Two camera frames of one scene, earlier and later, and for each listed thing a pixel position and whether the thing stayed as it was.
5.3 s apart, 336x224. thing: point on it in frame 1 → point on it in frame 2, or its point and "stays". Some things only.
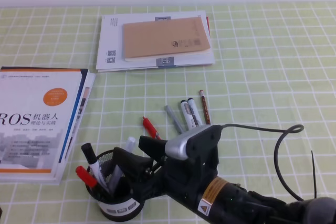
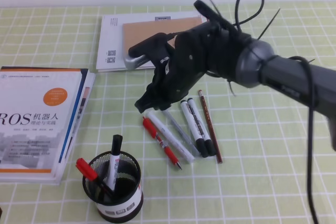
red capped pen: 89,178 → 87,170
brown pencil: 205,108 stays
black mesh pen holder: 116,199 stays
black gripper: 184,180 → 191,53
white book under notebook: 111,53 stays
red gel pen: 150,129 stays
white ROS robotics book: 37,105 stays
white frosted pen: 118,172 → 165,132
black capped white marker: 91,157 → 116,152
